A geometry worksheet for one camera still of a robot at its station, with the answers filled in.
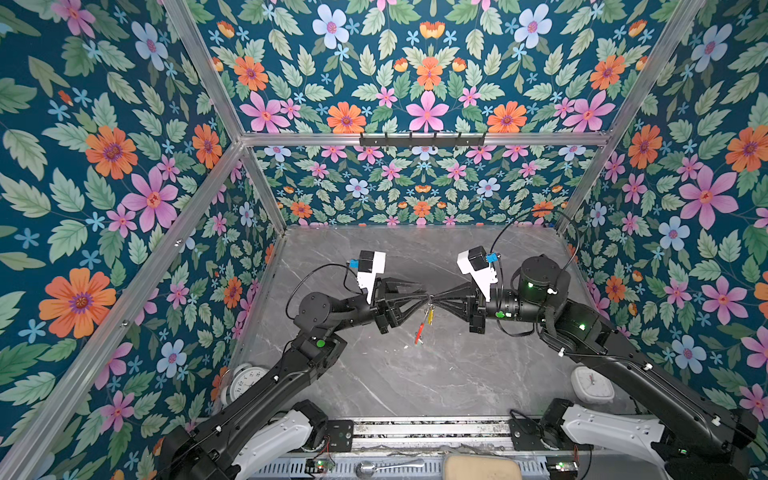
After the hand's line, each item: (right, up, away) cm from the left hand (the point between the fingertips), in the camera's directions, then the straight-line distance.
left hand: (426, 296), depth 51 cm
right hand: (+2, -1, +4) cm, 5 cm away
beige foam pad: (+13, -41, +16) cm, 46 cm away
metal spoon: (-13, -43, +16) cm, 47 cm away
